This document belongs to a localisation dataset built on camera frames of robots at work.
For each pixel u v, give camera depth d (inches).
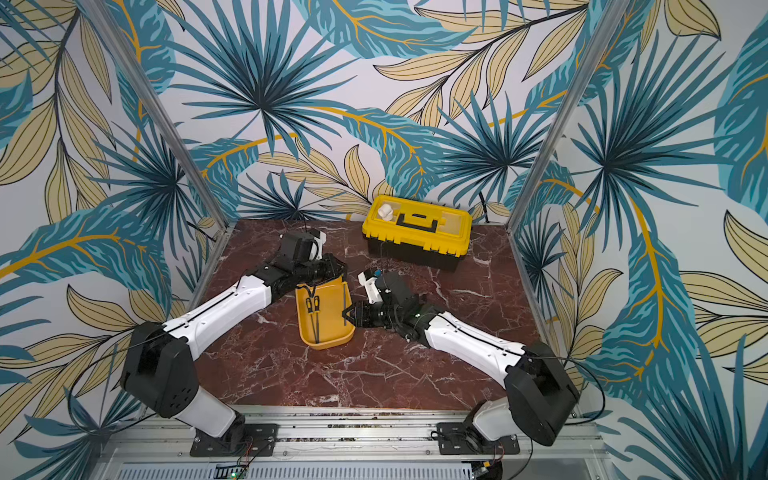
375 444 29.3
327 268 29.3
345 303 37.6
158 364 16.8
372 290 28.9
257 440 28.6
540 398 16.5
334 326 37.5
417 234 38.5
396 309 24.3
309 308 37.4
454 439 28.7
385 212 36.9
